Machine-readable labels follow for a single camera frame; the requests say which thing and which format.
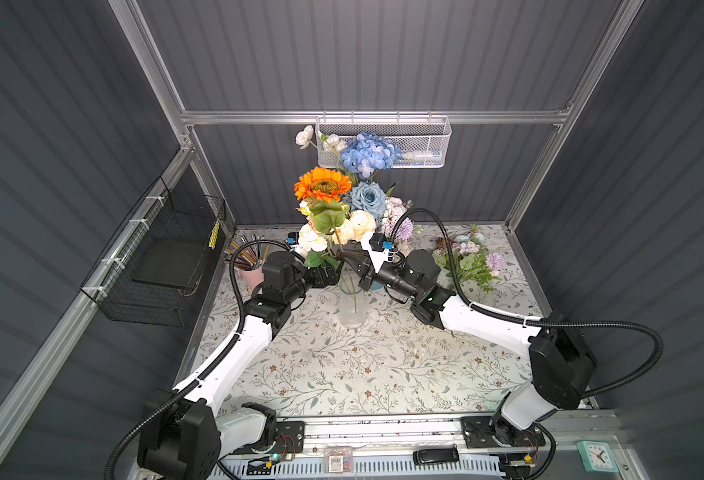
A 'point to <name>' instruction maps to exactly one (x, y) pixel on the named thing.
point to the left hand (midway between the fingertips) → (330, 259)
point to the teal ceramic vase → (376, 285)
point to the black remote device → (435, 455)
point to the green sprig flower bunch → (472, 261)
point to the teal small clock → (597, 457)
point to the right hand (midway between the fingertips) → (345, 255)
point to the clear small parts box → (338, 459)
